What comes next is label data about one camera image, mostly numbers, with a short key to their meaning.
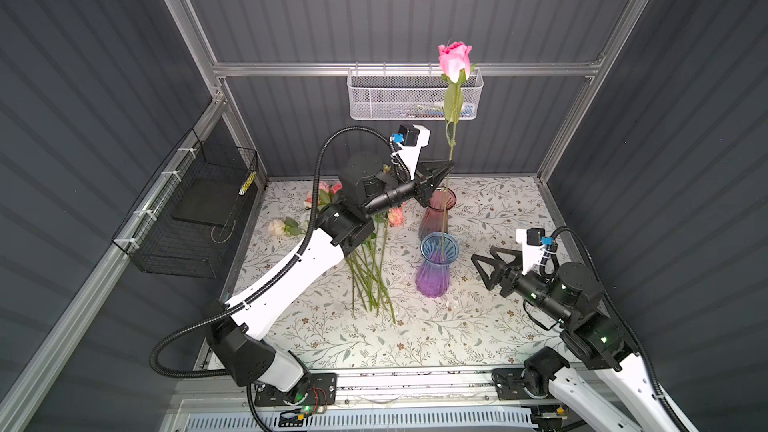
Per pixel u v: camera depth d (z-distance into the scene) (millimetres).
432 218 909
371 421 770
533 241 563
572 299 490
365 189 465
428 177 510
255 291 416
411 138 501
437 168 549
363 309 868
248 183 824
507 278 570
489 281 588
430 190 516
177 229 722
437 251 807
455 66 447
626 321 824
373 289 905
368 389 754
